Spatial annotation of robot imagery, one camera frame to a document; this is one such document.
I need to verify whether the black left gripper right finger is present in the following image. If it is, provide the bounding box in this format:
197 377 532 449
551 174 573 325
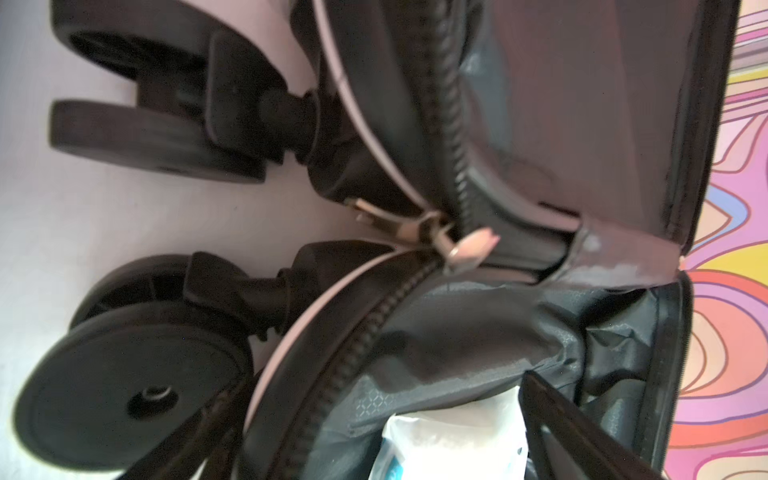
519 371 661 479

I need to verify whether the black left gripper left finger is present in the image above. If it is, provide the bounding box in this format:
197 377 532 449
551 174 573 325
121 375 255 479

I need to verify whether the white wet wipes pack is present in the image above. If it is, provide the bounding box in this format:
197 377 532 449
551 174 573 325
369 386 528 480

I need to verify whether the black white suitcase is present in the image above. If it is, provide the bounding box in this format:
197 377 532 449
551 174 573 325
14 1 740 479

